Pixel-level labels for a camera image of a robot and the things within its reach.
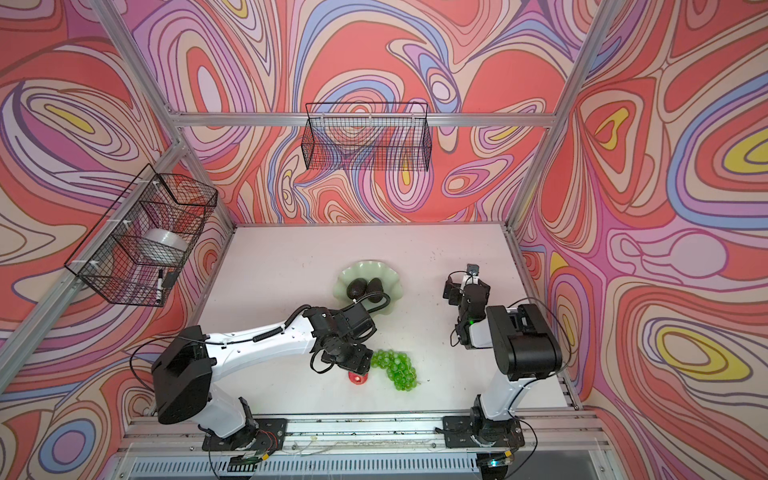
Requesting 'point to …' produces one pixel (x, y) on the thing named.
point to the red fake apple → (358, 379)
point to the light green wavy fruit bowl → (369, 270)
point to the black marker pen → (160, 296)
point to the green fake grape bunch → (398, 368)
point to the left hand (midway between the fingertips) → (363, 365)
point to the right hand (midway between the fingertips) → (465, 283)
